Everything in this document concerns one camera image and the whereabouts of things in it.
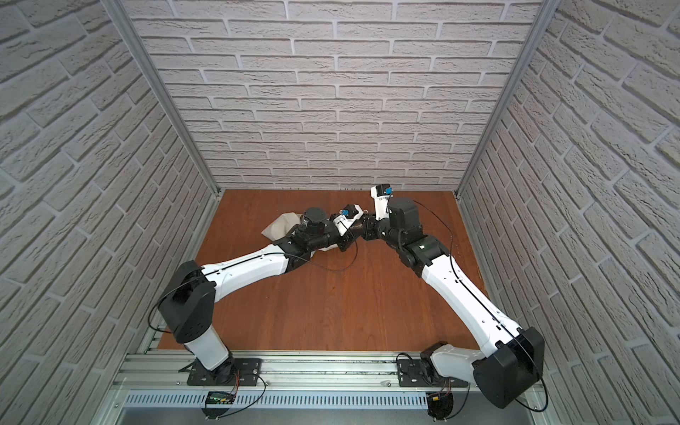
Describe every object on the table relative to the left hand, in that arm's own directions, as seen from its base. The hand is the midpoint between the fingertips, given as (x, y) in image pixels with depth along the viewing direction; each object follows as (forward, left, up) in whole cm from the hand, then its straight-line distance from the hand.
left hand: (360, 214), depth 79 cm
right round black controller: (-46, -21, -25) cm, 57 cm away
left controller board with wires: (-44, +39, -28) cm, 65 cm away
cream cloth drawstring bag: (+11, +27, -19) cm, 35 cm away
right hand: (-5, +3, +4) cm, 7 cm away
